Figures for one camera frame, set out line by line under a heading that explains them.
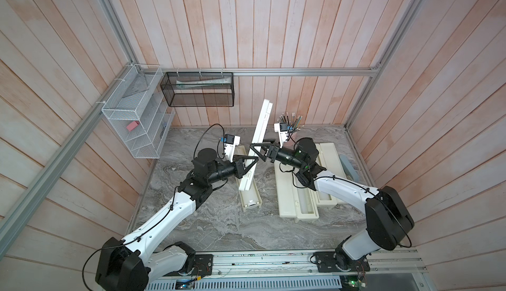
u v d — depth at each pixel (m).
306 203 0.87
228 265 0.75
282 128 0.67
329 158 0.95
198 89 1.04
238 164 0.61
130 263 0.38
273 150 0.65
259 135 0.68
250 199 0.86
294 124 1.07
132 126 0.82
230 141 0.63
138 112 0.69
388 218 0.44
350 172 0.95
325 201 0.81
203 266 0.73
